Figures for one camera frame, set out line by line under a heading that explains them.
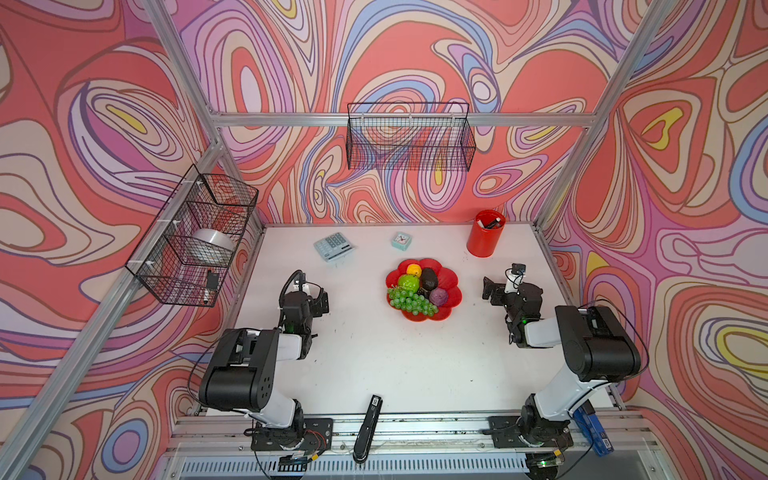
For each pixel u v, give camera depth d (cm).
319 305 87
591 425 72
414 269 100
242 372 46
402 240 112
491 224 105
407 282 96
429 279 98
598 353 47
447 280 101
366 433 71
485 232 102
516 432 73
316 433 73
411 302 91
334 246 111
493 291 88
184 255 73
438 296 93
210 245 70
